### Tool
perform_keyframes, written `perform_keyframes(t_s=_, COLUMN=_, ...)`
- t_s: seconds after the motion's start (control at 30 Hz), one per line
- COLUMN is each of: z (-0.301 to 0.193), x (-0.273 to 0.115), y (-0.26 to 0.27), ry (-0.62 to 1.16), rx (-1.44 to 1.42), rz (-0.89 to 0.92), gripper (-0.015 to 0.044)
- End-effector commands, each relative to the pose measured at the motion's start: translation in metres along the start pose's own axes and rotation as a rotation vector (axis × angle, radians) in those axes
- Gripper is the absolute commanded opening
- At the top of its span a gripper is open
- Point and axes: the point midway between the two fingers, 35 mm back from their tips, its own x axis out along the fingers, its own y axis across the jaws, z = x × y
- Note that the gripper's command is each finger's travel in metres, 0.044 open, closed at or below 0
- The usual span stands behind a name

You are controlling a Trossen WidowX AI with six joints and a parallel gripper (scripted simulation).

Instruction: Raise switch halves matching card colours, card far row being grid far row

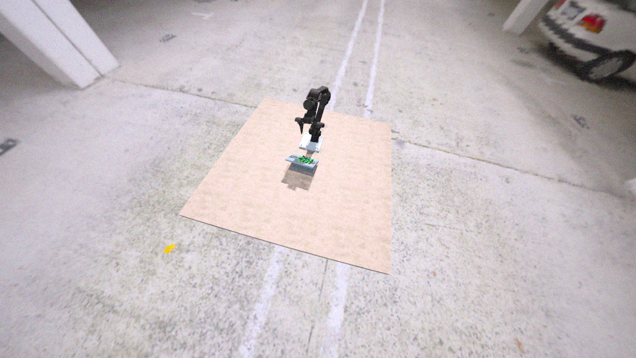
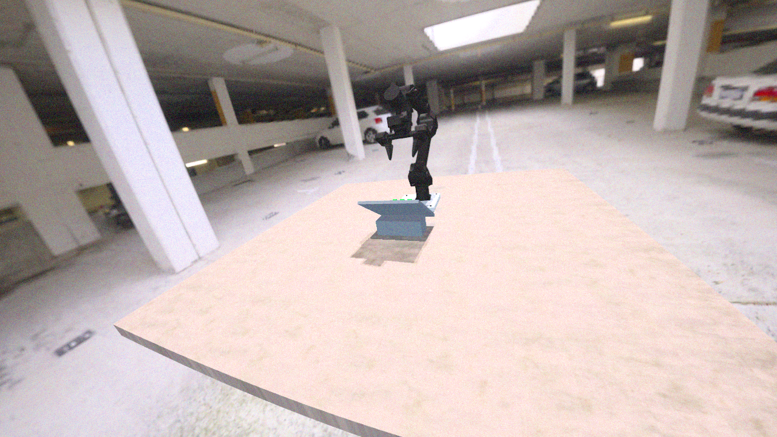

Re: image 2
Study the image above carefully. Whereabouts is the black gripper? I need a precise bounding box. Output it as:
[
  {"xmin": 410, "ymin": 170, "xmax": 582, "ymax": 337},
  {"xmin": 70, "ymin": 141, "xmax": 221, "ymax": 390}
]
[{"xmin": 375, "ymin": 114, "xmax": 431, "ymax": 160}]

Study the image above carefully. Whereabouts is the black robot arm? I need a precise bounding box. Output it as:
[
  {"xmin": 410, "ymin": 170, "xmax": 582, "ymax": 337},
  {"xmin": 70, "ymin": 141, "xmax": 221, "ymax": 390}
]
[{"xmin": 384, "ymin": 83, "xmax": 438, "ymax": 201}]

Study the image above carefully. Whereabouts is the light blue switch panel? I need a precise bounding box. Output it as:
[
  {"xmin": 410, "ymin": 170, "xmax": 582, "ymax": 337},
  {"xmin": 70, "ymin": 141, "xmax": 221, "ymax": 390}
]
[{"xmin": 358, "ymin": 198, "xmax": 435, "ymax": 237}]

